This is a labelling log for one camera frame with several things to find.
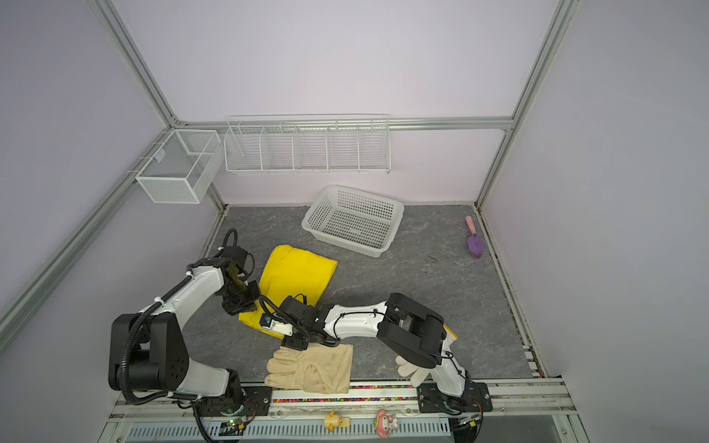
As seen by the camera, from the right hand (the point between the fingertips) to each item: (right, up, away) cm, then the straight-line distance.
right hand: (287, 328), depth 84 cm
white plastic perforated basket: (+20, +35, +31) cm, 51 cm away
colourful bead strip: (+19, -17, -9) cm, 27 cm away
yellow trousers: (-3, +15, +12) cm, 20 cm away
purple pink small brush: (+67, +26, +21) cm, 75 cm away
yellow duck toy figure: (+16, -17, -17) cm, 29 cm away
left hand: (-10, +6, +1) cm, 12 cm away
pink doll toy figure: (+29, -18, -16) cm, 38 cm away
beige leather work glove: (+10, -10, -5) cm, 15 cm away
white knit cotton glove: (+41, 0, -28) cm, 50 cm away
